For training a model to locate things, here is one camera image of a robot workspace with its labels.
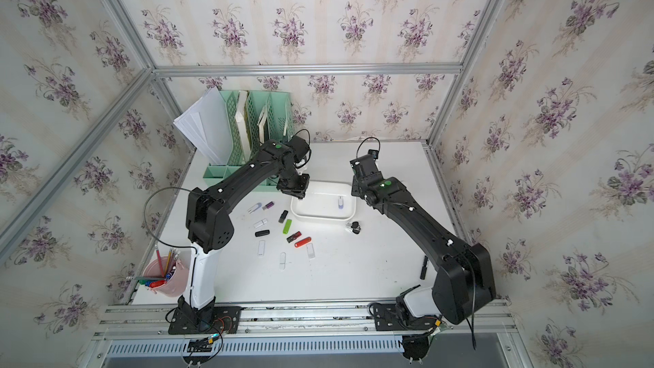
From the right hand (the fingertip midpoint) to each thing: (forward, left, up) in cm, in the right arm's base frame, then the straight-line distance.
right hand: (363, 182), depth 84 cm
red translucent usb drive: (-14, +21, -17) cm, 30 cm away
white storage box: (+1, +13, -16) cm, 21 cm away
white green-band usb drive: (-19, +27, -17) cm, 38 cm away
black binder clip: (-9, +2, -16) cm, 18 cm away
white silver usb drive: (-8, +37, -16) cm, 41 cm away
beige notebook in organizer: (+26, +39, +4) cm, 47 cm away
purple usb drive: (0, +36, -17) cm, 39 cm away
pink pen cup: (-29, +55, -6) cm, 62 cm away
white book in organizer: (+22, +45, +9) cm, 51 cm away
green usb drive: (-8, +27, -17) cm, 33 cm away
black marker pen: (-23, -20, -17) cm, 35 cm away
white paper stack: (+24, +60, +4) cm, 65 cm away
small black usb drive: (-4, +30, -17) cm, 34 cm away
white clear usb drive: (-17, +18, -17) cm, 30 cm away
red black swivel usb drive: (-12, +24, -17) cm, 32 cm away
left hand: (-2, +20, -5) cm, 21 cm away
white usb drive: (-16, +35, -18) cm, 43 cm away
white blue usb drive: (+2, +7, -17) cm, 18 cm away
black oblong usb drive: (-11, +36, -17) cm, 41 cm away
